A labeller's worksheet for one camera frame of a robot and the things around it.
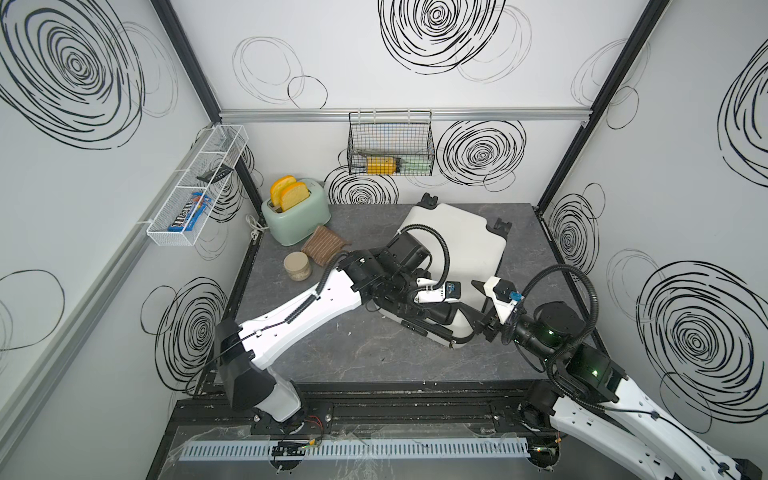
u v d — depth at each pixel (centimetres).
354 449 96
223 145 92
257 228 113
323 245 107
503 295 51
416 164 87
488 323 56
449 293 57
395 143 99
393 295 58
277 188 96
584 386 47
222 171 81
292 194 96
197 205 69
